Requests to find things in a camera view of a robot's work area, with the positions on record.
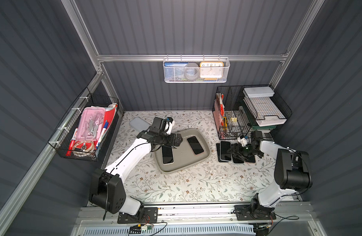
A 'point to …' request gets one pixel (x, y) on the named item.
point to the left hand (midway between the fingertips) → (176, 138)
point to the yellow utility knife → (225, 123)
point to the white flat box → (258, 92)
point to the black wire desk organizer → (239, 110)
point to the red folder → (108, 115)
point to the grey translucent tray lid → (138, 124)
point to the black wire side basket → (63, 140)
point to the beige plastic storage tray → (184, 156)
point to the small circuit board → (136, 229)
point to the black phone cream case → (167, 155)
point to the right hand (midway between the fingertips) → (235, 153)
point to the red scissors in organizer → (222, 106)
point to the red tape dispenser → (86, 146)
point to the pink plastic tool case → (91, 124)
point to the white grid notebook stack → (265, 111)
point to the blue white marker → (105, 128)
